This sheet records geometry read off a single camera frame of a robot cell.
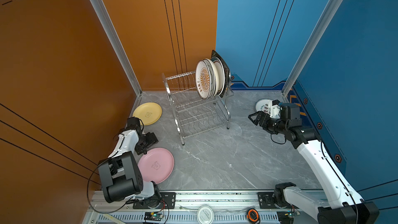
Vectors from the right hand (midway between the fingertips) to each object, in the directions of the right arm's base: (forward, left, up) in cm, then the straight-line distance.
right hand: (252, 119), depth 75 cm
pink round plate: (-14, +50, -24) cm, 57 cm away
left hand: (-3, +55, -19) cm, 58 cm away
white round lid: (-37, +23, -18) cm, 47 cm away
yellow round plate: (+22, +63, -23) cm, 70 cm away
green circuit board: (-37, +47, -25) cm, 65 cm away
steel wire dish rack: (+19, +31, -19) cm, 41 cm away
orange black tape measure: (-37, +2, -21) cm, 43 cm away
